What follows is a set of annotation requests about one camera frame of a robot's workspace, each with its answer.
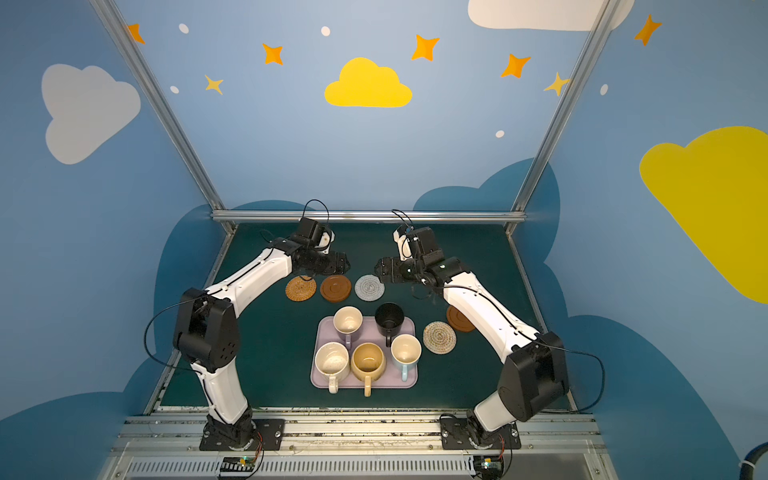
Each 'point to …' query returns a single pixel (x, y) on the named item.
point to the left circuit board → (238, 464)
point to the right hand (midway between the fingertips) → (392, 264)
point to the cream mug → (332, 359)
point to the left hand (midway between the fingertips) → (338, 264)
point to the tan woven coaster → (301, 290)
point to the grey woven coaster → (368, 287)
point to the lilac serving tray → (323, 331)
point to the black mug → (389, 318)
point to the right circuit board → (490, 466)
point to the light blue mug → (405, 352)
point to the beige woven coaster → (439, 337)
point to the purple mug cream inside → (347, 322)
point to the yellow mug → (368, 362)
